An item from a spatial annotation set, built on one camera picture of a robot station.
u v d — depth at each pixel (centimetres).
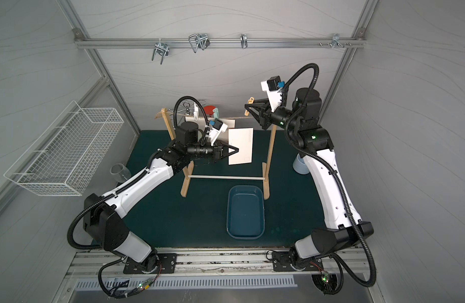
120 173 86
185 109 90
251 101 57
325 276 72
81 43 77
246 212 86
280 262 73
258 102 57
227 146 67
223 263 75
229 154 69
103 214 41
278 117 54
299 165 98
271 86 50
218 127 63
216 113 66
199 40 77
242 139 68
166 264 74
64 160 68
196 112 66
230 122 67
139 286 67
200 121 64
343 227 39
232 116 66
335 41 76
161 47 78
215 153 62
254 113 58
